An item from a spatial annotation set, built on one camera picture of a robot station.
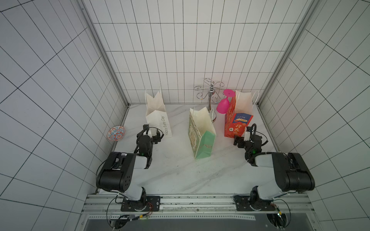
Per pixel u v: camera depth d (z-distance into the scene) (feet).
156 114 2.66
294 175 1.46
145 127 2.62
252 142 2.35
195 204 2.44
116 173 1.45
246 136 2.73
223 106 3.11
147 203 2.35
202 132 2.33
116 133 3.28
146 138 2.54
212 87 2.88
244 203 2.37
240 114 2.64
